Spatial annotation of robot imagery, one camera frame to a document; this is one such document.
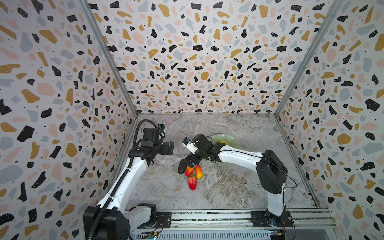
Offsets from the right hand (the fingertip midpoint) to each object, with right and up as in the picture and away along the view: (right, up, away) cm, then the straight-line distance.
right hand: (186, 153), depth 86 cm
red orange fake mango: (+1, -10, +1) cm, 11 cm away
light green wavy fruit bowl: (+28, +6, +15) cm, 33 cm away
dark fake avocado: (-3, -8, +4) cm, 9 cm away
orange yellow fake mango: (+7, -11, +3) cm, 14 cm away
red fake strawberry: (+4, -15, -2) cm, 16 cm away
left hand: (-11, +8, -5) cm, 15 cm away
